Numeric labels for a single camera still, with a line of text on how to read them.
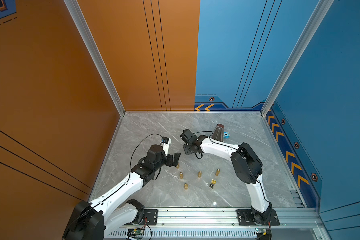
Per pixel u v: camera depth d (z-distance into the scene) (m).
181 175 0.84
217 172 0.85
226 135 1.05
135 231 0.72
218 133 0.87
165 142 0.71
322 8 0.70
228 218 0.76
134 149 1.00
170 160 0.72
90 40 0.80
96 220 0.40
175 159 0.74
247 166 0.53
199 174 0.84
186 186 0.80
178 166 0.90
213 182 0.89
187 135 0.76
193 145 0.70
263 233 0.70
